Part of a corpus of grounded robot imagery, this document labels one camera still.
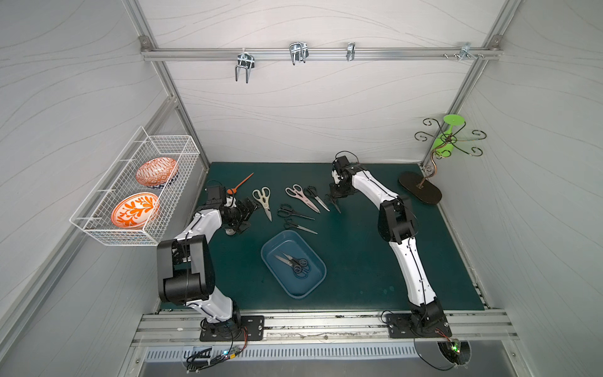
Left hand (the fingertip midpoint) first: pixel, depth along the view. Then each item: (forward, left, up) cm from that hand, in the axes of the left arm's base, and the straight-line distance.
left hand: (257, 212), depth 91 cm
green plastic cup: (+20, -71, +19) cm, 76 cm away
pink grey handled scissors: (+19, -14, -10) cm, 26 cm away
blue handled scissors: (-20, -19, -9) cm, 29 cm away
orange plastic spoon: (+17, +15, -8) cm, 24 cm away
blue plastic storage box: (-10, -15, -9) cm, 20 cm away
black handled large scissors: (-17, -16, -8) cm, 25 cm away
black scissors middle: (+8, -10, -10) cm, 16 cm away
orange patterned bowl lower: (-15, +27, +23) cm, 39 cm away
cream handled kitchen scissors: (+15, +1, -9) cm, 18 cm away
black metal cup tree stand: (+27, -73, -12) cm, 79 cm away
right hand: (+18, -33, -8) cm, 38 cm away
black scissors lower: (+1, -12, -10) cm, 16 cm away
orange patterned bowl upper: (-1, +28, +23) cm, 36 cm away
